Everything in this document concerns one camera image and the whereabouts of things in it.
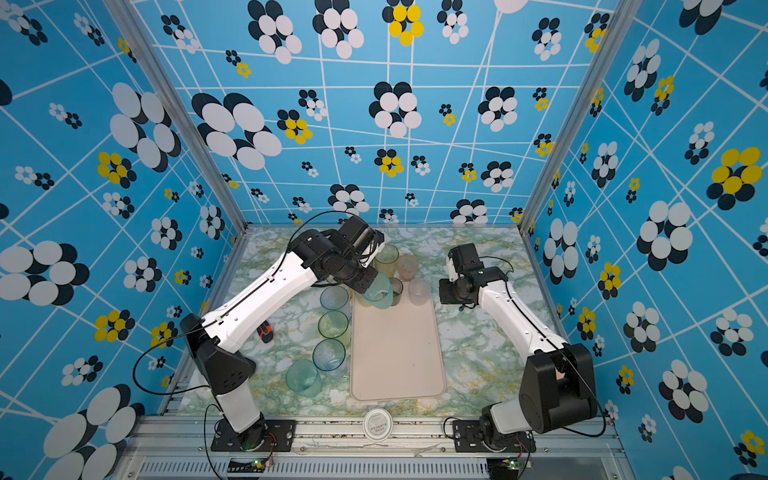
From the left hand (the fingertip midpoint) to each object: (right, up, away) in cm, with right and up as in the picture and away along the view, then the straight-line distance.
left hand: (371, 278), depth 76 cm
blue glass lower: (-12, -22, +6) cm, 25 cm away
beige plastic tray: (+7, -24, +15) cm, 29 cm away
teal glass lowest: (-19, -28, +6) cm, 35 cm away
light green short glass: (-4, -9, +20) cm, 22 cm away
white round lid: (+2, -35, -6) cm, 35 cm away
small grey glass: (+7, -5, +15) cm, 17 cm away
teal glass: (+2, -4, +6) cm, 7 cm away
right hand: (+23, -5, +11) cm, 25 cm away
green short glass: (-11, -13, +5) cm, 18 cm away
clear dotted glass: (+15, -6, +22) cm, 27 cm away
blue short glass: (-12, -7, +15) cm, 21 cm away
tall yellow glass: (+4, +4, +13) cm, 14 cm away
